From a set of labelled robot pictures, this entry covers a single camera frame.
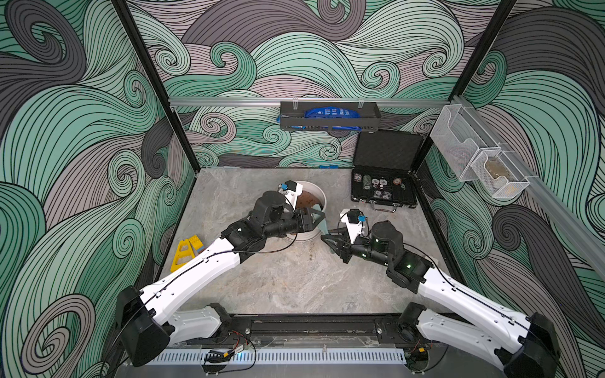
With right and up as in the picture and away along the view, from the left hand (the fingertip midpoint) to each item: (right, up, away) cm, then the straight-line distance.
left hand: (324, 213), depth 66 cm
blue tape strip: (+11, +18, +57) cm, 61 cm away
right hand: (+2, -7, +5) cm, 8 cm away
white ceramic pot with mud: (-3, +4, +29) cm, 29 cm away
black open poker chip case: (+35, +14, +50) cm, 63 cm away
